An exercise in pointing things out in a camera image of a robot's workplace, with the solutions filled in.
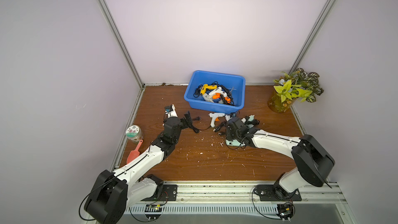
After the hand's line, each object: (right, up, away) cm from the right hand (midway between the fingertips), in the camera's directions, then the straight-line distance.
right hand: (227, 128), depth 90 cm
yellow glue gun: (-13, +26, +23) cm, 37 cm away
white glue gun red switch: (-11, +19, +17) cm, 27 cm away
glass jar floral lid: (-54, -2, -4) cm, 54 cm away
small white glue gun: (-7, +5, +10) cm, 13 cm away
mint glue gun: (+15, +3, +6) cm, 16 cm away
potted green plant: (+45, +25, +2) cm, 51 cm away
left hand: (-25, +10, -7) cm, 28 cm away
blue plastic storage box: (+11, +29, +25) cm, 40 cm away
